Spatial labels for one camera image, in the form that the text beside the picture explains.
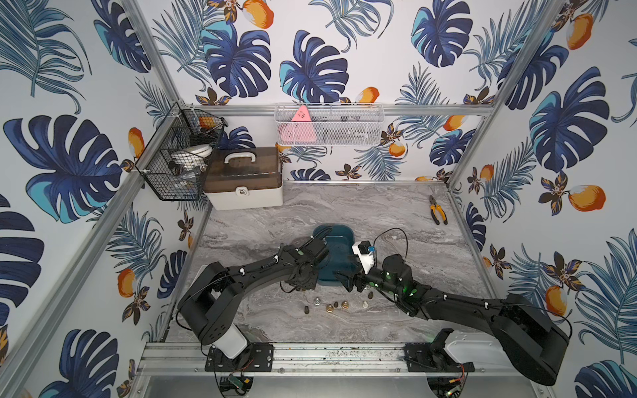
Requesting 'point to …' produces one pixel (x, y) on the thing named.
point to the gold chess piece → (329, 308)
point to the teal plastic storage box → (340, 241)
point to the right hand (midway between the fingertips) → (341, 263)
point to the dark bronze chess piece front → (306, 309)
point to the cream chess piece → (365, 304)
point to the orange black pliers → (435, 207)
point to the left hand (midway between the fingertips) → (307, 279)
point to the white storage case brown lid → (243, 177)
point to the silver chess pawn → (317, 301)
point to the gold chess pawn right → (345, 304)
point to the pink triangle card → (300, 128)
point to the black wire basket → (173, 164)
